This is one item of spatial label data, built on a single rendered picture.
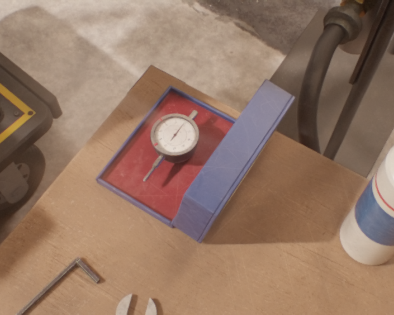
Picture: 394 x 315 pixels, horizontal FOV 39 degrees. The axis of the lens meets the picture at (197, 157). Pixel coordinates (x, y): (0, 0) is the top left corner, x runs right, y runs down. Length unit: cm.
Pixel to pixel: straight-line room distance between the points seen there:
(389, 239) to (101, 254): 31
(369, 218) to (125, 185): 28
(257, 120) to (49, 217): 27
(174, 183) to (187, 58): 73
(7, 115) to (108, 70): 47
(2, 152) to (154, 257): 36
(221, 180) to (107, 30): 94
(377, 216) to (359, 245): 8
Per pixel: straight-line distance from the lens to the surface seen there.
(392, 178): 50
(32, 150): 111
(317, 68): 82
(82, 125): 128
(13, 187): 110
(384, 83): 138
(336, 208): 67
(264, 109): 58
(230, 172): 54
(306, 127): 82
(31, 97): 94
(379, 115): 132
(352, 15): 86
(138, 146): 68
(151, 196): 65
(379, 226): 56
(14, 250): 66
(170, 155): 64
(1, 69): 99
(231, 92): 130
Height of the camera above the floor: 107
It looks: 62 degrees down
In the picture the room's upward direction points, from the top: straight up
